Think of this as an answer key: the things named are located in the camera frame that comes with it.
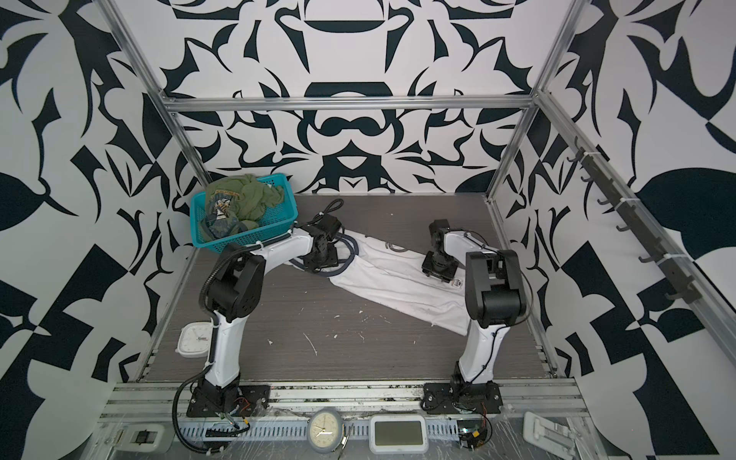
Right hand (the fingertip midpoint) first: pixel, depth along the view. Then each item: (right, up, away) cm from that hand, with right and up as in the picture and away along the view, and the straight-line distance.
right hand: (435, 273), depth 97 cm
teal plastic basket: (-56, +18, +16) cm, 61 cm away
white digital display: (-15, -33, -29) cm, 46 cm away
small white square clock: (-71, -16, -16) cm, 74 cm away
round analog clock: (-33, -31, -30) cm, 54 cm away
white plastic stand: (+21, -34, -28) cm, 48 cm away
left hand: (-36, +5, +2) cm, 36 cm away
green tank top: (-72, +24, +11) cm, 77 cm away
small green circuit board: (+3, -35, -26) cm, 44 cm away
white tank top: (-14, 0, 0) cm, 14 cm away
